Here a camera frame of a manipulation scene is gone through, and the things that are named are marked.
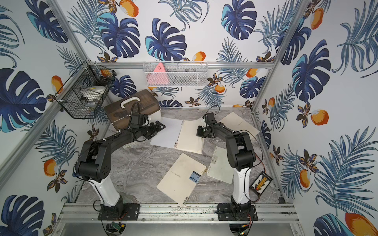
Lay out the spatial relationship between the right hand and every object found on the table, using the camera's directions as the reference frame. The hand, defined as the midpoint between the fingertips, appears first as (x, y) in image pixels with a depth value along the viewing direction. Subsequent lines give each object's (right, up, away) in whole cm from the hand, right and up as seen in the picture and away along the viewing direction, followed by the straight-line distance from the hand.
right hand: (198, 132), depth 103 cm
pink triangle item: (-25, +35, -13) cm, 45 cm away
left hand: (-24, +4, -8) cm, 26 cm away
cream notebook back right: (+30, +7, +10) cm, 33 cm away
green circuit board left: (-42, -44, -31) cm, 68 cm away
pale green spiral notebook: (+13, -21, -12) cm, 28 cm away
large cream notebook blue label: (-11, -27, -17) cm, 34 cm away
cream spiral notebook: (-12, -2, +1) cm, 12 cm away
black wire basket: (-68, +20, -27) cm, 76 cm away
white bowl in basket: (-60, +22, -21) cm, 67 cm away
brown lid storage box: (-37, +20, -5) cm, 43 cm away
